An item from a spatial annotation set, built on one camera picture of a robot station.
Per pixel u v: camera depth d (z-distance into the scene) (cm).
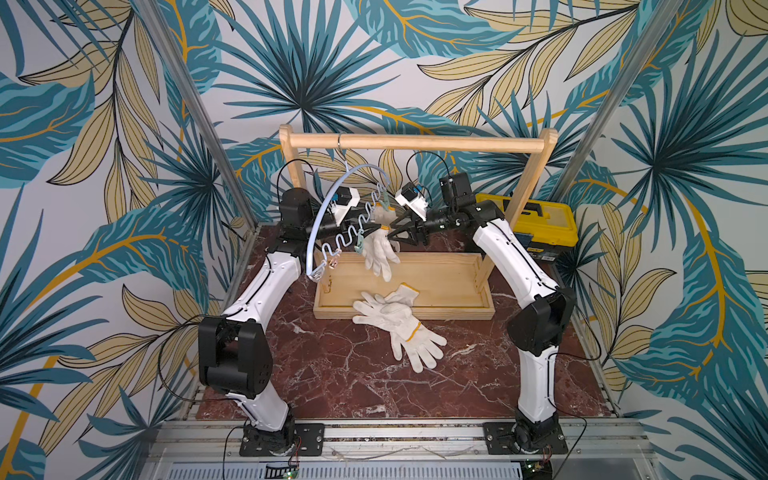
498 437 73
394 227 77
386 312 89
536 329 51
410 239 72
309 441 73
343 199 61
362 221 68
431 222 70
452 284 104
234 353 45
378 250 82
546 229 99
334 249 58
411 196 67
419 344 90
